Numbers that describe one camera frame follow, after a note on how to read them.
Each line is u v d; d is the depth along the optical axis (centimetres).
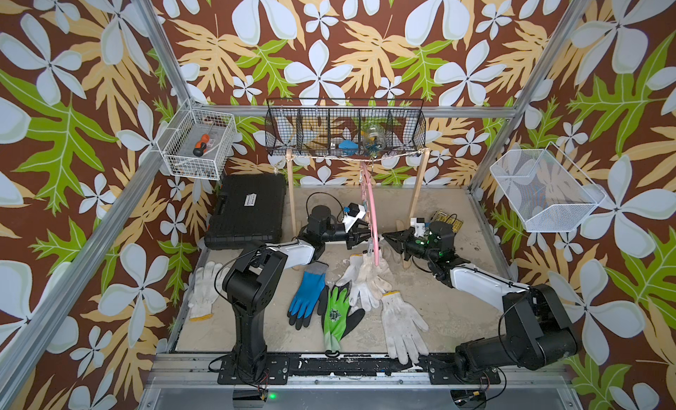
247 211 103
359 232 79
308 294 85
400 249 78
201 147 80
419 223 84
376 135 93
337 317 83
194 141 84
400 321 82
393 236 83
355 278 86
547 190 82
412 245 76
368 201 72
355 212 74
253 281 51
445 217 107
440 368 73
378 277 91
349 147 94
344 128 99
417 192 77
